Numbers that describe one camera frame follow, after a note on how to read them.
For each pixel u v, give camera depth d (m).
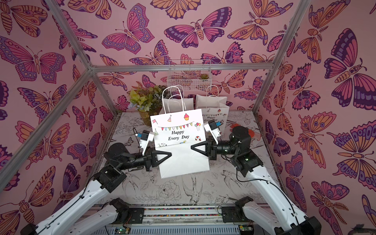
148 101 0.97
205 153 0.57
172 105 0.94
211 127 0.55
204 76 0.92
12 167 0.51
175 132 0.58
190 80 1.06
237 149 0.52
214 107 0.88
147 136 0.55
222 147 0.56
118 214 0.62
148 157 0.53
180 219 0.73
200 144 0.58
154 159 0.56
